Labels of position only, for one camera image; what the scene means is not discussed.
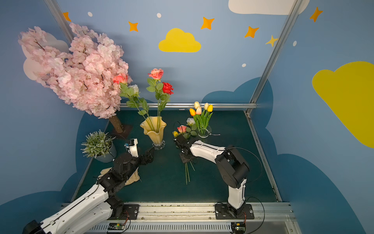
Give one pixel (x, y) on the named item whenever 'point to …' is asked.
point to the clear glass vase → (203, 131)
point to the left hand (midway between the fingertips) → (147, 146)
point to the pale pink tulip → (198, 111)
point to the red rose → (164, 98)
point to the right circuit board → (238, 227)
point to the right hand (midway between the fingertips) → (189, 155)
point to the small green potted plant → (99, 145)
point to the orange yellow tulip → (193, 113)
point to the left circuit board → (116, 226)
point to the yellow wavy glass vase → (154, 126)
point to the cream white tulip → (206, 107)
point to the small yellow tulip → (175, 133)
